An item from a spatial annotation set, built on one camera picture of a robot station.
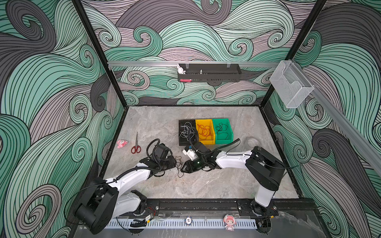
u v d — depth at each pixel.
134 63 1.80
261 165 0.47
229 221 0.67
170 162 0.76
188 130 1.01
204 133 1.01
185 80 0.90
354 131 0.56
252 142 0.98
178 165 0.88
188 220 0.70
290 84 0.78
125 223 0.70
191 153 0.80
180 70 0.85
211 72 0.95
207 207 0.74
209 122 1.03
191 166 0.75
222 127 1.06
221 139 1.03
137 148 0.95
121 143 0.95
